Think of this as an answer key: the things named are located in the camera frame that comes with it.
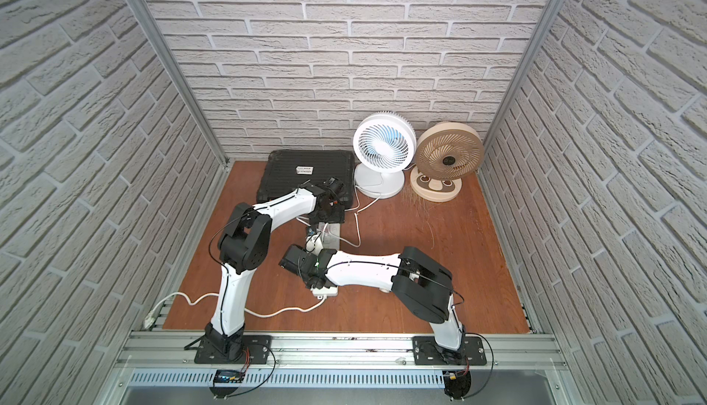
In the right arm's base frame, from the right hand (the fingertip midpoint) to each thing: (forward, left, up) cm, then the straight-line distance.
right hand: (319, 257), depth 86 cm
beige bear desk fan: (+26, -44, +18) cm, 54 cm away
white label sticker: (+37, +8, +3) cm, 38 cm away
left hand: (+20, -1, -4) cm, 21 cm away
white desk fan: (+28, -23, +22) cm, 43 cm away
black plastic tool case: (+39, +15, +1) cm, 42 cm away
